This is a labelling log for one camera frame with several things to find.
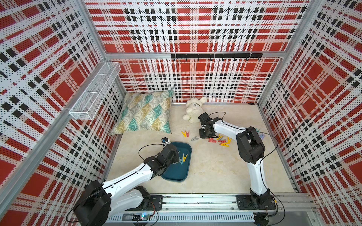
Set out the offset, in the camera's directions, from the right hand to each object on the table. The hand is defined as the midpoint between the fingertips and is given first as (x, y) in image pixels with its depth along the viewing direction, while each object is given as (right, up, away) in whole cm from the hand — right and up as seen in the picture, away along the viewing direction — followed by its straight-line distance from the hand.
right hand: (205, 134), depth 99 cm
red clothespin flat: (+5, -4, -1) cm, 6 cm away
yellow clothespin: (-15, -14, -11) cm, 23 cm away
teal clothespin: (-17, -15, -11) cm, 25 cm away
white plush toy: (-8, +18, +3) cm, 20 cm away
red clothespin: (+12, -5, -2) cm, 13 cm away
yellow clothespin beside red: (-15, 0, +2) cm, 15 cm away
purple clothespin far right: (+38, 0, -6) cm, 38 cm away
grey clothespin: (-8, -3, -1) cm, 8 cm away
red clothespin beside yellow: (-13, 0, +2) cm, 13 cm away
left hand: (-19, -9, -14) cm, 25 cm away
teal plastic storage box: (-17, -19, -19) cm, 32 cm away
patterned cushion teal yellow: (-41, +17, -5) cm, 45 cm away
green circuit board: (-36, -38, -30) cm, 60 cm away
